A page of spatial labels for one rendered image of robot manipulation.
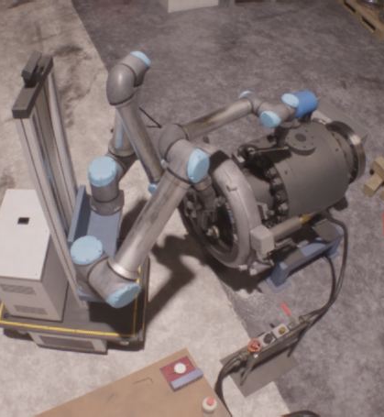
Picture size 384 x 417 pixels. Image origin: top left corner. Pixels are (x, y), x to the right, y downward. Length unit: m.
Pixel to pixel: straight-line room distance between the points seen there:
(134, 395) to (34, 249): 0.88
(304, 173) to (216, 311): 1.05
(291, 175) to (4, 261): 1.62
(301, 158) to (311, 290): 0.98
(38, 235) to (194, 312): 1.18
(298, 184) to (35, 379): 2.00
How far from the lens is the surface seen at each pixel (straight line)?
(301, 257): 2.96
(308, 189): 2.65
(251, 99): 2.16
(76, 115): 4.31
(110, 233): 2.31
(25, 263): 2.27
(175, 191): 1.73
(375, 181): 3.85
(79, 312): 2.66
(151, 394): 2.28
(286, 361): 2.89
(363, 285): 3.31
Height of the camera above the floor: 2.67
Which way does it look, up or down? 52 degrees down
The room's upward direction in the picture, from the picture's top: 3 degrees clockwise
